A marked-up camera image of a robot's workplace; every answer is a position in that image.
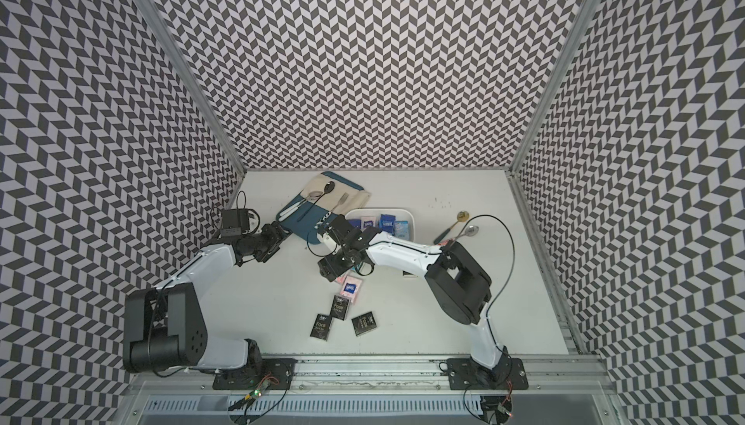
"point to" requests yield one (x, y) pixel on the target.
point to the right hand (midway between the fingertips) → (334, 269)
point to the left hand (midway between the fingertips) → (287, 238)
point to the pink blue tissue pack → (340, 279)
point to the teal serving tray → (309, 224)
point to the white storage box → (401, 214)
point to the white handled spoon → (313, 194)
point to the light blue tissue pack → (402, 229)
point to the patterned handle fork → (327, 214)
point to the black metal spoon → (329, 186)
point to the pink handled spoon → (469, 231)
